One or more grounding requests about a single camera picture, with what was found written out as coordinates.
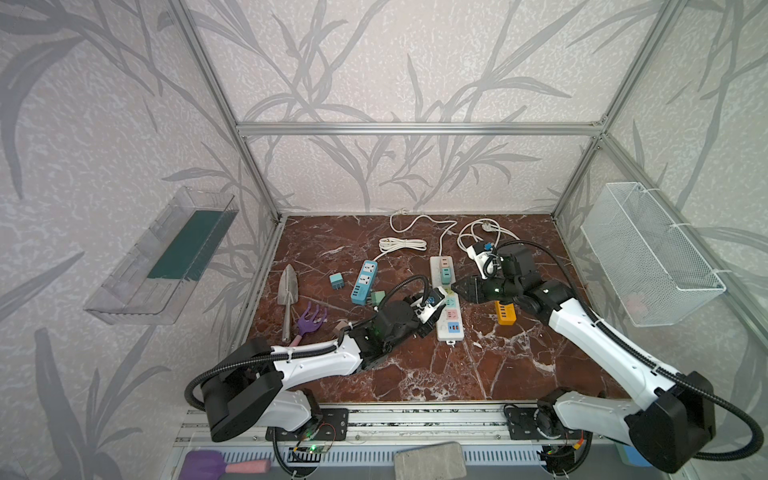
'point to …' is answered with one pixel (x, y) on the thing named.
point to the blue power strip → (365, 282)
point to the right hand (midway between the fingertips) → (457, 276)
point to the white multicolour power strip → (449, 322)
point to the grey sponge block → (432, 461)
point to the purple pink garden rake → (306, 325)
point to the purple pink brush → (211, 465)
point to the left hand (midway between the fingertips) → (441, 291)
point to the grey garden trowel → (287, 295)
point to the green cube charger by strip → (376, 297)
